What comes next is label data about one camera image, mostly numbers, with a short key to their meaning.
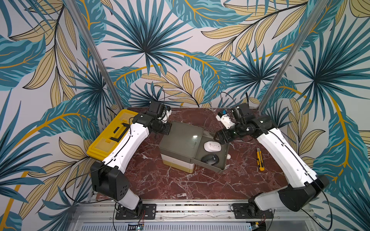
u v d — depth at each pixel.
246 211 0.73
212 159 0.75
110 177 0.41
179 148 0.74
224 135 0.63
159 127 0.66
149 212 0.73
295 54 0.85
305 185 0.39
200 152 0.81
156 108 0.61
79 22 0.72
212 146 0.79
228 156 0.76
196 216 0.73
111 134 0.83
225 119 0.65
